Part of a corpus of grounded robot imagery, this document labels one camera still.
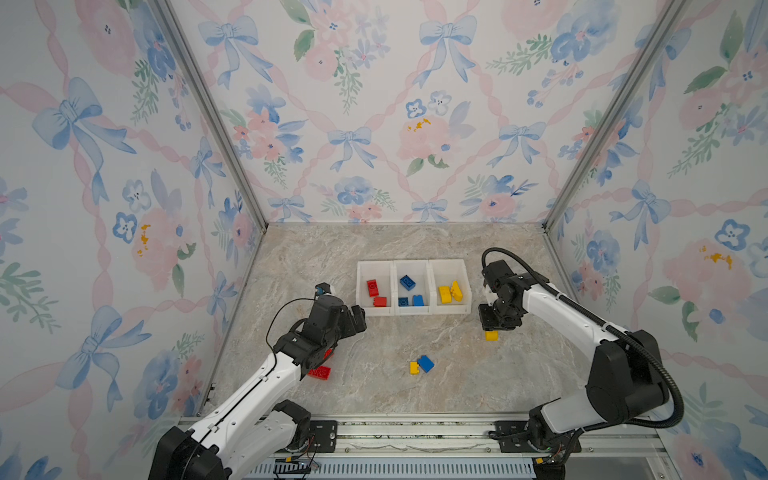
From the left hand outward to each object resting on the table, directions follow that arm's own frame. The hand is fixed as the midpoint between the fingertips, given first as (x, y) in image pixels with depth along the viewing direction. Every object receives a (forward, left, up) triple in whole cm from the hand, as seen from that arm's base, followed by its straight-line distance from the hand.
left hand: (353, 313), depth 82 cm
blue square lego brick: (+10, -15, -11) cm, 21 cm away
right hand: (0, -39, -6) cm, 39 cm away
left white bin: (+20, -8, -8) cm, 23 cm away
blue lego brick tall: (+10, -19, -10) cm, 24 cm away
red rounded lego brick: (+15, -5, -11) cm, 19 cm away
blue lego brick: (+17, -16, -10) cm, 25 cm away
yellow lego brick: (+13, -32, -10) cm, 36 cm away
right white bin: (+20, -28, -8) cm, 36 cm away
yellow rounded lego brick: (+12, -28, -10) cm, 33 cm away
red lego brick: (-12, +9, -12) cm, 20 cm away
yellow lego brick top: (-4, -39, -5) cm, 39 cm away
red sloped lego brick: (+11, -7, -12) cm, 17 cm away
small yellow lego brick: (-11, -17, -12) cm, 23 cm away
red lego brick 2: (-7, +7, -10) cm, 14 cm away
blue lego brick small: (-9, -21, -12) cm, 26 cm away
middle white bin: (+20, -19, -8) cm, 29 cm away
